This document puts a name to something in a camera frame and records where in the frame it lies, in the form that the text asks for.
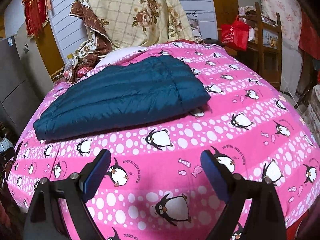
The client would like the white pillow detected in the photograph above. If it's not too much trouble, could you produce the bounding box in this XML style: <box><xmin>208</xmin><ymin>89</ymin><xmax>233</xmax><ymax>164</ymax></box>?
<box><xmin>96</xmin><ymin>46</ymin><xmax>147</xmax><ymax>67</ymax></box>

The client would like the dark teal down jacket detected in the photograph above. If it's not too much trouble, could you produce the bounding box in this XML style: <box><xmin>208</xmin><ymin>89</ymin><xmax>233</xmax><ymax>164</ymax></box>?
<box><xmin>33</xmin><ymin>55</ymin><xmax>210</xmax><ymax>141</ymax></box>

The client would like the red shopping bag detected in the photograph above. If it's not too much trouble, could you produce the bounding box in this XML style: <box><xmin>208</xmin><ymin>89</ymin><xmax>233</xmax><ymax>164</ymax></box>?
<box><xmin>220</xmin><ymin>16</ymin><xmax>249</xmax><ymax>51</ymax></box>

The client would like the pink penguin bedspread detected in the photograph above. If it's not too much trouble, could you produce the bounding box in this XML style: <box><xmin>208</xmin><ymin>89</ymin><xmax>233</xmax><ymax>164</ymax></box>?
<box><xmin>8</xmin><ymin>42</ymin><xmax>319</xmax><ymax>239</ymax></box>

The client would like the red tasselled hanging decoration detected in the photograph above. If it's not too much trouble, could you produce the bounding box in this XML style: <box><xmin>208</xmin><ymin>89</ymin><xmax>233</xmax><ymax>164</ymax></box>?
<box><xmin>22</xmin><ymin>0</ymin><xmax>50</xmax><ymax>39</ymax></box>

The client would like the cream floral quilt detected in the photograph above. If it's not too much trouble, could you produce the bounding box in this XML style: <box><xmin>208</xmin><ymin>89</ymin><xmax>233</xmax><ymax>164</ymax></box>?
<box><xmin>70</xmin><ymin>0</ymin><xmax>194</xmax><ymax>48</ymax></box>

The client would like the grey refrigerator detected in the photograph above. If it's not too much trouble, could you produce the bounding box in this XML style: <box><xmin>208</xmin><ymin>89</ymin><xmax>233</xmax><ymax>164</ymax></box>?
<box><xmin>0</xmin><ymin>24</ymin><xmax>53</xmax><ymax>135</ymax></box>

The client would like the wooden shelf rack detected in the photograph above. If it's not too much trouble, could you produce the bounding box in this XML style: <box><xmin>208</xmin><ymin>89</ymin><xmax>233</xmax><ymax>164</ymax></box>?
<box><xmin>239</xmin><ymin>2</ymin><xmax>283</xmax><ymax>90</ymax></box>

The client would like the brown patterned blanket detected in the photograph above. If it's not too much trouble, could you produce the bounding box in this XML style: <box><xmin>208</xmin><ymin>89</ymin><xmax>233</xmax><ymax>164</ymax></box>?
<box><xmin>64</xmin><ymin>0</ymin><xmax>113</xmax><ymax>83</ymax></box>

